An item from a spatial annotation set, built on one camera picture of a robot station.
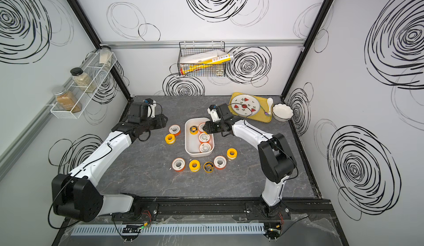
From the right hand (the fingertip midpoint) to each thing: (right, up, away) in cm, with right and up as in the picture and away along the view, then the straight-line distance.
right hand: (207, 127), depth 90 cm
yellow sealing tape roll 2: (-7, -20, -3) cm, 21 cm away
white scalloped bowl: (+49, +8, +20) cm, 54 cm away
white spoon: (+43, +16, +26) cm, 53 cm away
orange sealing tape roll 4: (-21, -3, +11) cm, 24 cm away
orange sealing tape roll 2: (-3, -7, +7) cm, 10 cm away
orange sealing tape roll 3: (-2, -12, +4) cm, 13 cm away
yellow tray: (+36, +6, +21) cm, 42 cm away
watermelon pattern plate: (+25, +13, +24) cm, 37 cm away
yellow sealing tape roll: (-23, -7, +7) cm, 25 cm away
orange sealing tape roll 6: (+7, -19, -2) cm, 20 cm away
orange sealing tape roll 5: (-15, -20, -3) cm, 25 cm away
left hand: (-23, +5, -6) cm, 24 cm away
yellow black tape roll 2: (0, -21, -3) cm, 21 cm away
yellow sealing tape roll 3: (+13, -15, +1) cm, 20 cm away
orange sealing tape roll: (-5, -1, +12) cm, 13 cm away
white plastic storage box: (-10, -9, +7) cm, 15 cm away
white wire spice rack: (-64, +31, +4) cm, 71 cm away
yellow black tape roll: (-9, -3, +11) cm, 14 cm away
